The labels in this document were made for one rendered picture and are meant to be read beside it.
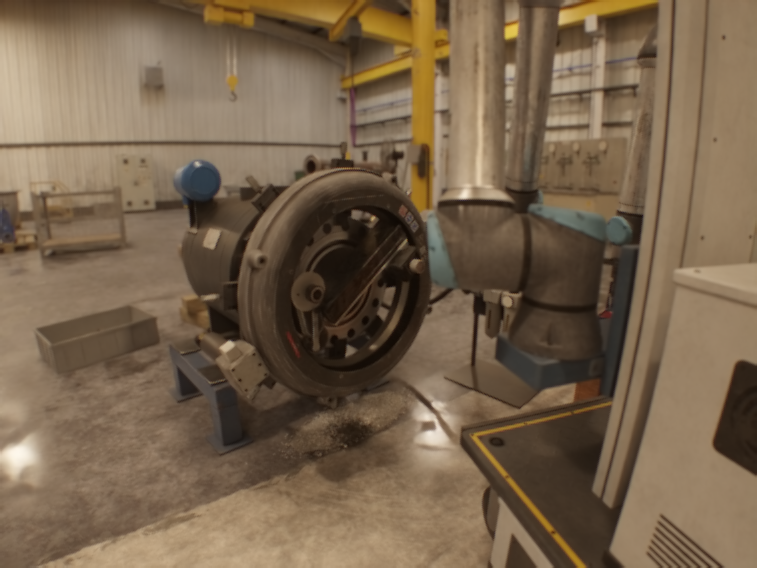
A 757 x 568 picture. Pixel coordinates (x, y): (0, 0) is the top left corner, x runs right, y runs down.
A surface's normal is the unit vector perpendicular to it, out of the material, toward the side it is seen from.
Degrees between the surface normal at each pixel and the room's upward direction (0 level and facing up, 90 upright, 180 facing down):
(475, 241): 80
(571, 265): 90
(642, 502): 90
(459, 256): 85
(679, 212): 90
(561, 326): 70
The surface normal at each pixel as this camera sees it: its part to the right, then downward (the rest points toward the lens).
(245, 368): 0.69, 0.18
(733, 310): -0.96, 0.07
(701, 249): 0.26, 0.24
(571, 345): -0.12, -0.10
